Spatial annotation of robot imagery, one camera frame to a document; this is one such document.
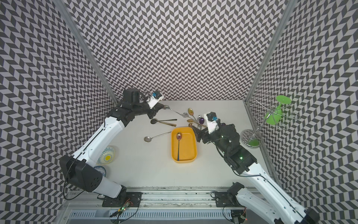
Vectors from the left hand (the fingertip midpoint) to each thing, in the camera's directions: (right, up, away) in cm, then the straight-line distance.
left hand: (161, 106), depth 76 cm
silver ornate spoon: (+13, -5, +32) cm, 35 cm away
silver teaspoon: (+23, -7, +28) cm, 38 cm away
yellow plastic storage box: (+15, -26, +17) cm, 34 cm away
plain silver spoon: (-13, -22, +20) cm, 32 cm away
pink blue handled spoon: (+9, -20, +20) cm, 30 cm away
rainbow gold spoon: (+18, -3, +35) cm, 40 cm away
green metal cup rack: (+70, -3, +19) cm, 73 cm away
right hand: (+21, -10, -8) cm, 25 cm away
